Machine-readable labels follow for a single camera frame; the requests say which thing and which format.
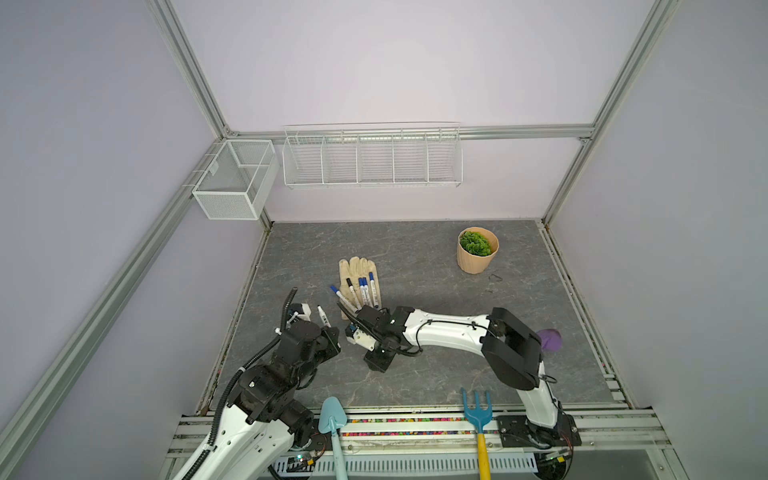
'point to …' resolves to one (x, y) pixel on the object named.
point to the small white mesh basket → (236, 181)
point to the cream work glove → (354, 269)
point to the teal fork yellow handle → (481, 418)
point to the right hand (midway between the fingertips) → (375, 362)
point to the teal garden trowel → (332, 416)
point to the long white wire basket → (372, 155)
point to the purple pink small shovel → (551, 340)
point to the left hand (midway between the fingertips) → (339, 335)
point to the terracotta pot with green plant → (476, 247)
